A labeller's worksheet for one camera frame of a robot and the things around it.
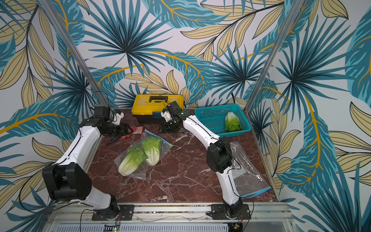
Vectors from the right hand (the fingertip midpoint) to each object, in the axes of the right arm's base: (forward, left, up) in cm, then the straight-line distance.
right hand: (162, 130), depth 87 cm
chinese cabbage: (-14, +16, -7) cm, 23 cm away
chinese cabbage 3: (+11, -47, -7) cm, 49 cm away
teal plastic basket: (+22, -37, -15) cm, 46 cm away
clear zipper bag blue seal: (-21, +11, -11) cm, 26 cm away
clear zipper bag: (-26, -50, -16) cm, 59 cm away
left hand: (-3, +19, +2) cm, 19 cm away
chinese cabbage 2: (-6, +7, -7) cm, 11 cm away
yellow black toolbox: (+19, +11, +1) cm, 22 cm away
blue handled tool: (+1, +36, -14) cm, 38 cm away
